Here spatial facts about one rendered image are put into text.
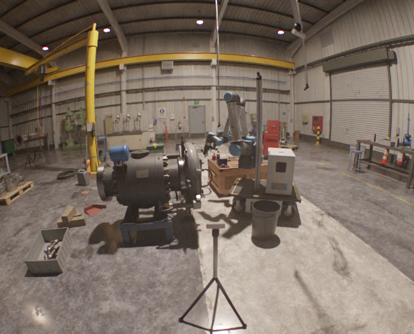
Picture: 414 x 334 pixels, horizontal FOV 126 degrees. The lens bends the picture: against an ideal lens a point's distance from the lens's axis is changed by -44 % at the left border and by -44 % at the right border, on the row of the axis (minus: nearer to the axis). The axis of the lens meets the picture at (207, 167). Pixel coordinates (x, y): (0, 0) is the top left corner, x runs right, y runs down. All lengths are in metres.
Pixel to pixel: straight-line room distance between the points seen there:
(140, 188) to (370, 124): 9.52
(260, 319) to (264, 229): 0.98
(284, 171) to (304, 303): 1.49
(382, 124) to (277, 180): 7.76
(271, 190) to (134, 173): 1.61
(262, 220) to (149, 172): 1.24
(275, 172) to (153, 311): 1.92
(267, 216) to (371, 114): 8.61
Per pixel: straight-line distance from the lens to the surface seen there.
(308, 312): 1.56
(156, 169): 1.92
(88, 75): 5.54
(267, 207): 2.20
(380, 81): 9.83
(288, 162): 2.29
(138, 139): 8.07
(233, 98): 2.15
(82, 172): 4.41
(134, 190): 1.96
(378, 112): 9.70
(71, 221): 2.75
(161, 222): 1.97
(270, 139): 5.80
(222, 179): 3.02
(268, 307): 1.52
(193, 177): 1.83
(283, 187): 2.38
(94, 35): 5.94
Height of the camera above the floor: 1.25
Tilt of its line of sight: 15 degrees down
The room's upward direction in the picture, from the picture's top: 1 degrees counter-clockwise
